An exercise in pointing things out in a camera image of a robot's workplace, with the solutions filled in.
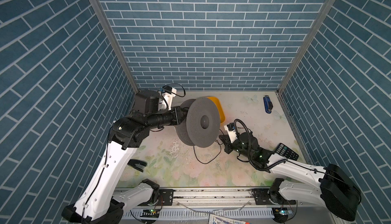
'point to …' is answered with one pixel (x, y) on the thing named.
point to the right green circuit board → (281, 214)
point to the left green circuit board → (151, 213)
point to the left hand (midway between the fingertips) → (189, 112)
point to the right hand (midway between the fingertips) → (218, 135)
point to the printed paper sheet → (215, 219)
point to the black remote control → (284, 150)
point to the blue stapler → (268, 105)
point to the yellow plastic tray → (222, 115)
